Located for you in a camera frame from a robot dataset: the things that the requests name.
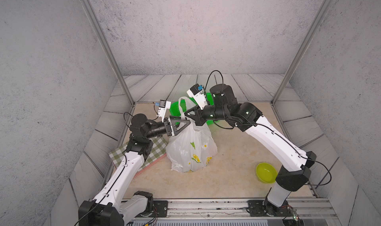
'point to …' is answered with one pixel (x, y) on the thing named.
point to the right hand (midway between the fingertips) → (185, 114)
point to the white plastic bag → (194, 147)
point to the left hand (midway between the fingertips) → (189, 125)
